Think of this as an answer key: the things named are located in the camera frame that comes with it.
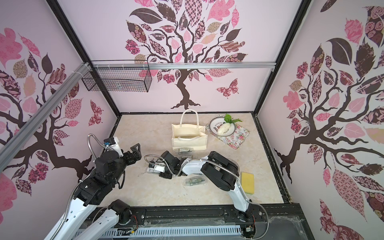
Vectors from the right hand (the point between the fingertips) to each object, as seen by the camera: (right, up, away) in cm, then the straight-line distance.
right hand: (161, 167), depth 90 cm
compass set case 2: (+1, +3, -12) cm, 12 cm away
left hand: (-9, +14, -19) cm, 25 cm away
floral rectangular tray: (+49, +15, +13) cm, 53 cm away
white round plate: (+38, +28, +23) cm, 52 cm away
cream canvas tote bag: (+18, +19, -9) cm, 28 cm away
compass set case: (+14, +9, +6) cm, 18 cm away
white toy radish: (+47, +30, +23) cm, 60 cm away
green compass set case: (+21, -6, -7) cm, 23 cm away
